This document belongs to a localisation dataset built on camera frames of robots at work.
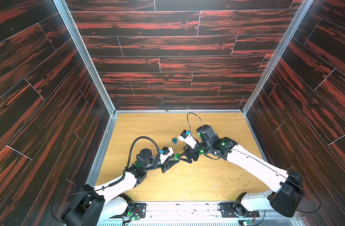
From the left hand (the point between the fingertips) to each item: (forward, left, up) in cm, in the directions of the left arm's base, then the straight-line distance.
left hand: (177, 159), depth 76 cm
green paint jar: (-1, +1, +5) cm, 5 cm away
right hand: (+4, -3, +3) cm, 6 cm away
